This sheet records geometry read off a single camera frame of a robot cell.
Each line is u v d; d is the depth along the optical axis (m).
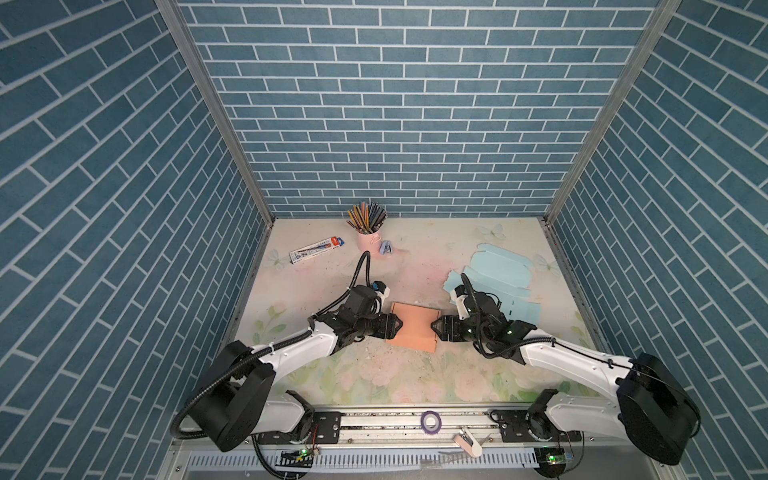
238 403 0.41
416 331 0.86
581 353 0.50
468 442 0.70
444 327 0.75
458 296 0.78
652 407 0.41
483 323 0.65
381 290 0.79
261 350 0.46
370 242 1.05
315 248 1.09
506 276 1.05
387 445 0.72
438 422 0.74
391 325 0.77
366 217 1.05
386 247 1.08
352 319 0.67
